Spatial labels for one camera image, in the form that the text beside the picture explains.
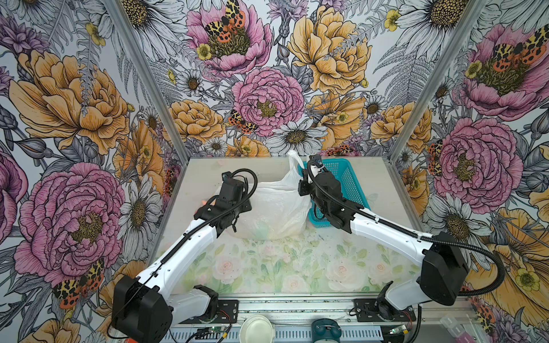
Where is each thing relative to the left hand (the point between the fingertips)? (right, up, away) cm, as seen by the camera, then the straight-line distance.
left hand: (242, 204), depth 82 cm
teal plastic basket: (+45, +14, +27) cm, 55 cm away
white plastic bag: (+14, -2, +1) cm, 14 cm away
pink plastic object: (+71, -39, -13) cm, 82 cm away
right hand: (+22, +11, -2) cm, 25 cm away
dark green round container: (+28, -35, -18) cm, 48 cm away
